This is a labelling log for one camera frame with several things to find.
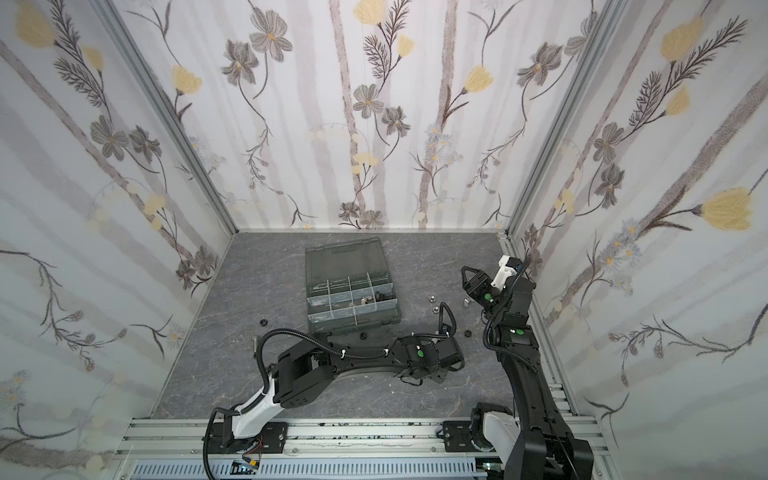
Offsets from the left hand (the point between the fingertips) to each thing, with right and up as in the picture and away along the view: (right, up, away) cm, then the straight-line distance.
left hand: (436, 362), depth 86 cm
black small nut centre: (-22, +6, +6) cm, 24 cm away
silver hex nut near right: (+2, +13, +11) cm, 18 cm away
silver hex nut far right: (+1, +17, +15) cm, 22 cm away
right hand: (+6, +28, -8) cm, 30 cm away
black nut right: (+11, +7, +7) cm, 15 cm away
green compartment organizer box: (-28, +21, +13) cm, 37 cm away
